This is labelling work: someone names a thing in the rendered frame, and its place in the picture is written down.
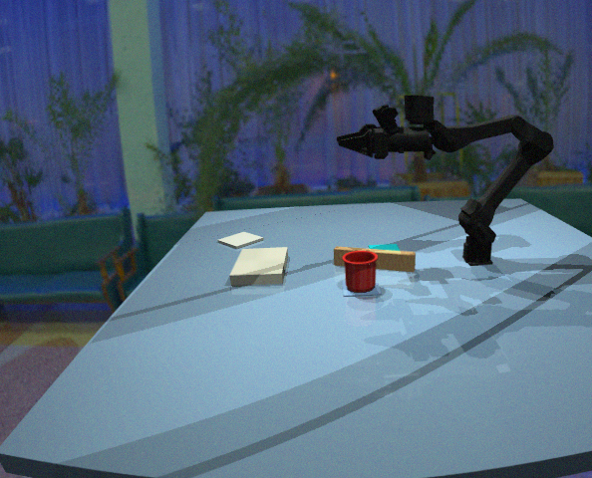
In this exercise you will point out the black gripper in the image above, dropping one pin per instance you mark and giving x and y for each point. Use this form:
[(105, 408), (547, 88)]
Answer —
[(371, 139)]

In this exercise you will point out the tan wooden bar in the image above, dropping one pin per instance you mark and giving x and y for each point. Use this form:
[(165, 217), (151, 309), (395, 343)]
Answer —
[(389, 260)]

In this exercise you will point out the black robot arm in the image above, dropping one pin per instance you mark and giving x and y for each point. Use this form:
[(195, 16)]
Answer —
[(477, 214)]

